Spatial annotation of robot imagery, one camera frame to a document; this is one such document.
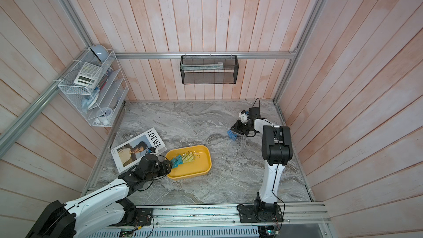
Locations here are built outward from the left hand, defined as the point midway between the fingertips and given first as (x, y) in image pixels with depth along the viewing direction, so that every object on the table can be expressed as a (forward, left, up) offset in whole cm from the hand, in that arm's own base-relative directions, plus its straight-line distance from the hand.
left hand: (166, 166), depth 87 cm
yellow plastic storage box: (+1, -18, -3) cm, 18 cm away
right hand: (+26, -38, 0) cm, 46 cm away
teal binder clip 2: (+4, -7, 0) cm, 8 cm away
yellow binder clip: (+5, -9, +1) cm, 11 cm away
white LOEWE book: (+6, +23, +2) cm, 23 cm away
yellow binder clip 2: (+6, -13, 0) cm, 15 cm away
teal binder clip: (+3, -4, -1) cm, 5 cm away
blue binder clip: (+19, -37, +1) cm, 42 cm away
